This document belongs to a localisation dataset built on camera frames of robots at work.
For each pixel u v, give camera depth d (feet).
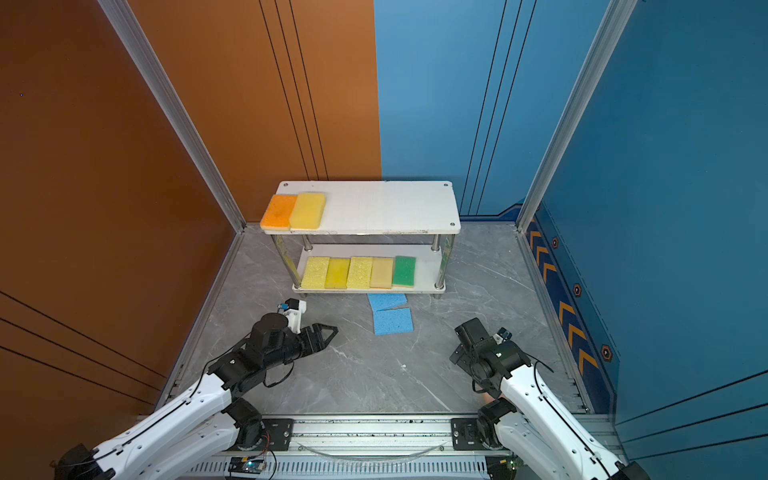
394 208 2.52
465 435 2.38
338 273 3.19
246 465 2.32
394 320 3.01
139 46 2.43
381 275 3.11
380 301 3.17
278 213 2.39
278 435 2.41
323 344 2.29
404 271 3.16
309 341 2.24
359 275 3.15
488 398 2.54
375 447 2.38
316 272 3.17
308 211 2.47
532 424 1.43
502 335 2.37
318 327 2.33
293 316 2.38
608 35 2.39
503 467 2.32
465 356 2.36
